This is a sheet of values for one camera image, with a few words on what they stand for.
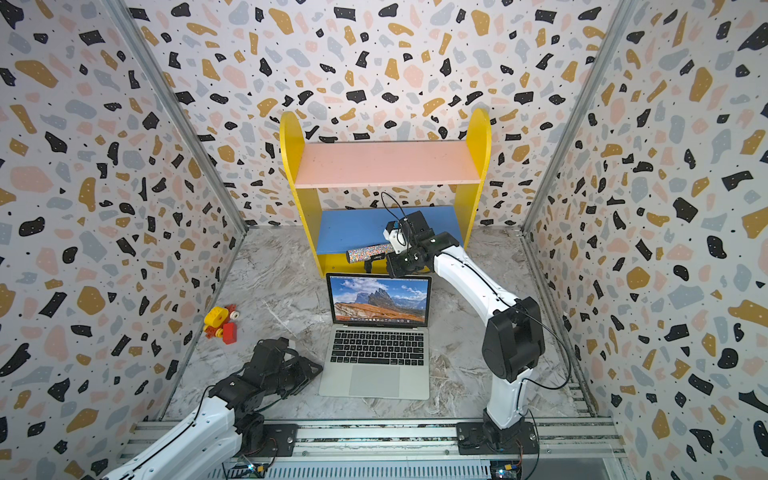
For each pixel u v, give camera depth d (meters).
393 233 0.78
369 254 0.87
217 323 0.90
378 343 0.90
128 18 0.70
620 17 0.72
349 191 1.13
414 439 0.76
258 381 0.64
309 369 0.78
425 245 0.62
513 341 0.47
